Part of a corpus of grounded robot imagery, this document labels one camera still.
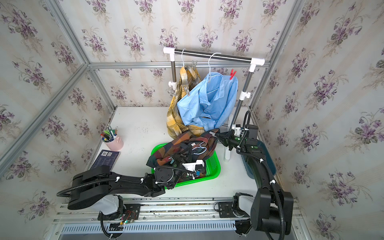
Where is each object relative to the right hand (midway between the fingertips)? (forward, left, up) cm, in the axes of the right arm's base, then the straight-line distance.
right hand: (218, 135), depth 79 cm
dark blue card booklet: (-5, +68, -18) cm, 70 cm away
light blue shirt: (+13, +5, +10) cm, 17 cm away
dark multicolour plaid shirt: (-11, +14, +4) cm, 19 cm away
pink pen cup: (+3, +65, -9) cm, 65 cm away
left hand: (-8, +16, +3) cm, 18 cm away
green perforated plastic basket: (-12, +2, -15) cm, 19 cm away
